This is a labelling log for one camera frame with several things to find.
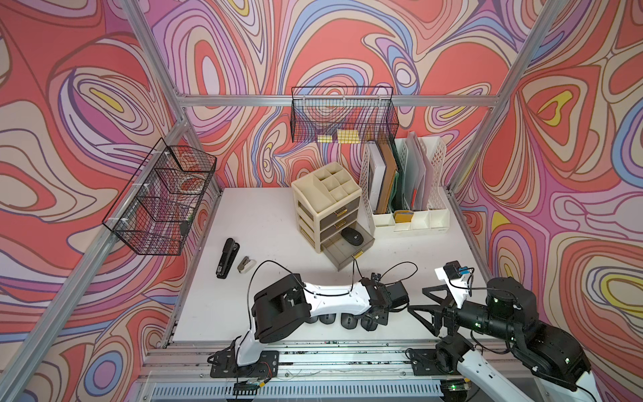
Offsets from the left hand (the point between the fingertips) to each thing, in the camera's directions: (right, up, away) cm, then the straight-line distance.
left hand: (381, 319), depth 81 cm
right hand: (+5, +12, -21) cm, 24 cm away
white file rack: (+29, +32, +24) cm, 49 cm away
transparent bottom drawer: (-12, +19, +16) cm, 27 cm away
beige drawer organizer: (-18, +38, +3) cm, 42 cm away
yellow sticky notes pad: (-10, +63, +10) cm, 65 cm away
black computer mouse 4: (-18, 0, 0) cm, 18 cm away
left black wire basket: (-70, +34, -8) cm, 78 cm away
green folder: (+7, +46, +6) cm, 47 cm away
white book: (+1, +49, +12) cm, 51 cm away
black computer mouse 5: (-23, -1, +1) cm, 23 cm away
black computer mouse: (-8, +25, +18) cm, 32 cm away
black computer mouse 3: (-10, 0, -1) cm, 10 cm away
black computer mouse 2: (-4, -2, +1) cm, 5 cm away
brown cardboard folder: (+6, +45, +15) cm, 48 cm away
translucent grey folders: (+15, +49, +5) cm, 52 cm away
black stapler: (-56, +19, +17) cm, 62 cm away
